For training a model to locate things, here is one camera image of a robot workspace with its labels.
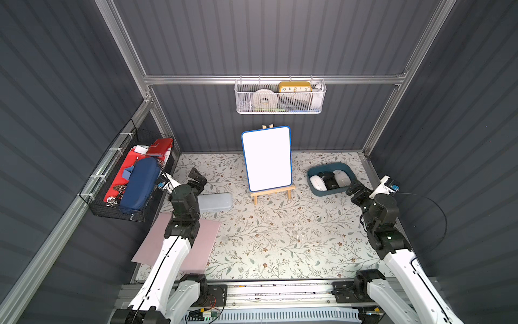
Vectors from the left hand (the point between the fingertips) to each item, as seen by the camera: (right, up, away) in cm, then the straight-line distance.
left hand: (189, 175), depth 75 cm
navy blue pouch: (-14, 0, -5) cm, 15 cm away
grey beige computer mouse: (+68, -2, +27) cm, 73 cm away
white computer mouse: (+56, -4, +25) cm, 61 cm away
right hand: (+67, -3, 0) cm, 67 cm away
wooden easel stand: (+40, -7, +21) cm, 46 cm away
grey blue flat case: (+4, -13, +22) cm, 26 cm away
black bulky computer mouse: (+63, -3, +30) cm, 70 cm away
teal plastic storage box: (+55, +2, +34) cm, 65 cm away
